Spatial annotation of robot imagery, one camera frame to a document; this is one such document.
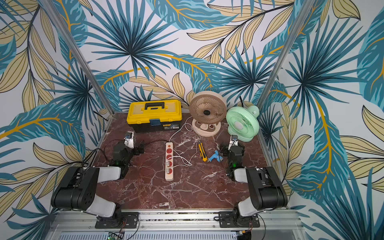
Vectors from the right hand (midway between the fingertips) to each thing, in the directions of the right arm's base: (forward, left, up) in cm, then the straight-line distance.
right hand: (232, 142), depth 92 cm
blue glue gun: (-6, +8, -8) cm, 13 cm away
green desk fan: (+3, -3, +15) cm, 15 cm away
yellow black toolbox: (+17, +51, +7) cm, 54 cm away
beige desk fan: (+14, +16, +15) cm, 26 cm away
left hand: (+3, +60, +1) cm, 60 cm away
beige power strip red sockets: (-10, +39, -5) cm, 40 cm away
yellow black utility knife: (-2, +18, -8) cm, 20 cm away
